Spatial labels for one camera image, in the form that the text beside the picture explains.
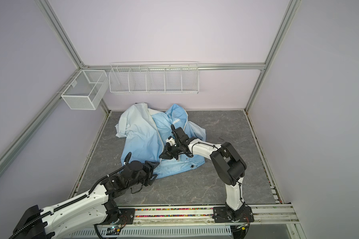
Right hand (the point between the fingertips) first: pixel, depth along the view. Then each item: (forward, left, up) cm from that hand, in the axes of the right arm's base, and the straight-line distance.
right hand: (158, 158), depth 84 cm
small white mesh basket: (+38, +48, +19) cm, 64 cm away
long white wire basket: (+49, +3, +21) cm, 54 cm away
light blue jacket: (+22, +13, -3) cm, 26 cm away
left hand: (-7, -2, +2) cm, 8 cm away
